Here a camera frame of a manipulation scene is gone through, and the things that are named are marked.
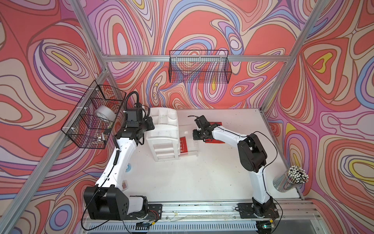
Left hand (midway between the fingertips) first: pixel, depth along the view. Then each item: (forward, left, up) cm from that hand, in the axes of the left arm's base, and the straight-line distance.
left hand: (151, 120), depth 80 cm
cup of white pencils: (-29, -70, -10) cm, 77 cm away
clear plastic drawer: (-2, -21, -25) cm, 32 cm away
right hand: (+3, -27, -22) cm, 35 cm away
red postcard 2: (-13, -33, -1) cm, 36 cm away
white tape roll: (-1, +21, +7) cm, 23 cm away
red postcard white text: (-3, -34, 0) cm, 34 cm away
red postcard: (-1, -18, -24) cm, 30 cm away
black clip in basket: (-8, +21, +1) cm, 23 cm away
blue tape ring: (-17, +16, -25) cm, 34 cm away
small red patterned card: (-27, +16, -25) cm, 40 cm away
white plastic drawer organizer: (-12, -8, -1) cm, 14 cm away
